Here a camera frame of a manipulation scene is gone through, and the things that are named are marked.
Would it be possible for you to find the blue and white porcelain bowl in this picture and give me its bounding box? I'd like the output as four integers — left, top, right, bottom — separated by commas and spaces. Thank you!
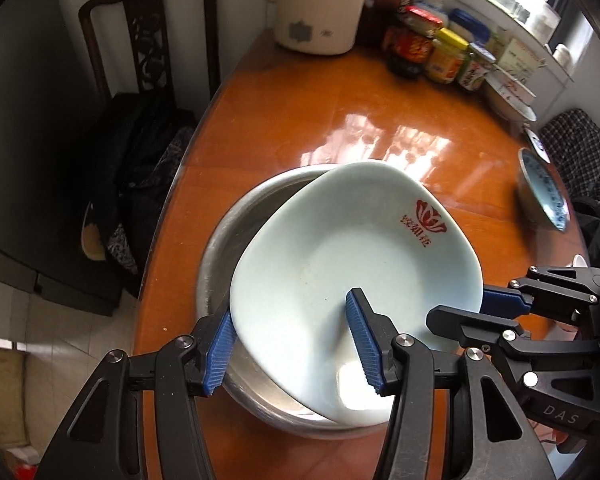
517, 148, 570, 233

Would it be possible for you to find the white dish with red logo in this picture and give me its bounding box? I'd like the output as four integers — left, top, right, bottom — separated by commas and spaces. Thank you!
227, 160, 485, 428

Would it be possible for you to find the stainless steel bowl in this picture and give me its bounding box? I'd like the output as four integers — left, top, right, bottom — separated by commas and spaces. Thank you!
195, 164, 392, 440

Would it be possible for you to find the black bag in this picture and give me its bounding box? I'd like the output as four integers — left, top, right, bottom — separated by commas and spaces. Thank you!
572, 197, 600, 269

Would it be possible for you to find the plaid shirt on chair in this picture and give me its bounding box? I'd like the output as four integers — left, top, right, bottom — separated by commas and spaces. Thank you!
539, 108, 600, 208

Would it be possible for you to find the white remote control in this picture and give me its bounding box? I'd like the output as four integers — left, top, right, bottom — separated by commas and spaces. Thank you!
522, 126, 550, 165

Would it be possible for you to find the large white bowl red pattern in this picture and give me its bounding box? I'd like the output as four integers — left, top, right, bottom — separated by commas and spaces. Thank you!
482, 74, 536, 124

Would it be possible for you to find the small white bowl red pattern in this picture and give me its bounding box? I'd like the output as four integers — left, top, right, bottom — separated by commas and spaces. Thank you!
493, 65, 536, 106

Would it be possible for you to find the beige paper box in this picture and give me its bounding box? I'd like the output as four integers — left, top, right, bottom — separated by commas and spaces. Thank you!
498, 38, 546, 84

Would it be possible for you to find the white cup on sill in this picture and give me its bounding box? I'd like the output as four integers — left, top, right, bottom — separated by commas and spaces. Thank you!
553, 44, 572, 72

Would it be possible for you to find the green-label pickle jar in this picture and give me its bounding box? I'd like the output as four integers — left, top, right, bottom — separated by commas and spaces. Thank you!
456, 42, 495, 91

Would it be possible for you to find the yellow-lid jar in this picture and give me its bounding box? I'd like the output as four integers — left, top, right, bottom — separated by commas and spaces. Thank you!
425, 27, 469, 84

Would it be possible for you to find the blue-lid white container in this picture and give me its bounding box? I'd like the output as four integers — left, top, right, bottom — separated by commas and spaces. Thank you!
449, 8, 491, 47

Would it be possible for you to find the red-lid chili sauce jar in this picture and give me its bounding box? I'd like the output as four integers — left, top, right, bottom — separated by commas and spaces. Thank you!
385, 6, 443, 79

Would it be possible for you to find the red box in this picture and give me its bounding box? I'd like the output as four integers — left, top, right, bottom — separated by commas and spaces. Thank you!
355, 0, 415, 48

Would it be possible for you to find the cream electric kettle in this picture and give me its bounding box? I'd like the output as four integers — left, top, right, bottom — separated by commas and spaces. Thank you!
265, 0, 364, 56

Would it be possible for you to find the dark wooden chair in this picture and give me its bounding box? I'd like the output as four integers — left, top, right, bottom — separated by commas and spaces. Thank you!
79, 0, 221, 295

